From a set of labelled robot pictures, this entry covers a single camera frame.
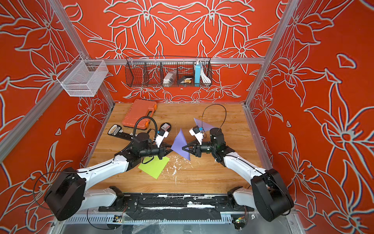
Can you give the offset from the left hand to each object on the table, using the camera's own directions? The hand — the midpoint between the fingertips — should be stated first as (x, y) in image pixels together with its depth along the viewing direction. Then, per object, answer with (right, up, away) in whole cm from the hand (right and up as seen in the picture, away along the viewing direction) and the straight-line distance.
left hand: (175, 147), depth 77 cm
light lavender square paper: (+14, +12, -7) cm, 20 cm away
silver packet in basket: (-5, +41, +14) cm, 44 cm away
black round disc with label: (-8, +10, +24) cm, 27 cm away
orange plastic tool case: (-30, +23, +34) cm, 51 cm away
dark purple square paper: (+1, +2, -4) cm, 5 cm away
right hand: (+4, 0, -4) cm, 6 cm away
